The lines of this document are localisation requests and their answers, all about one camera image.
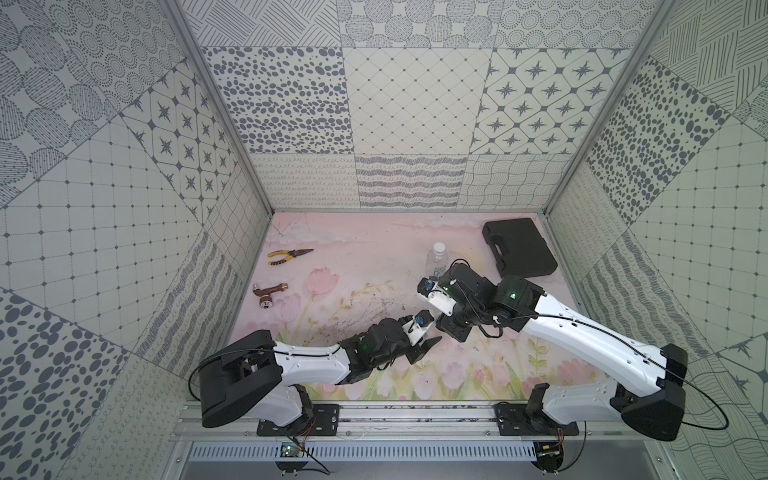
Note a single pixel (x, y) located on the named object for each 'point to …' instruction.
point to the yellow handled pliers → (290, 254)
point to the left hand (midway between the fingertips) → (436, 322)
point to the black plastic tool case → (519, 248)
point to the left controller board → (291, 450)
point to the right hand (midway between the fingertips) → (449, 318)
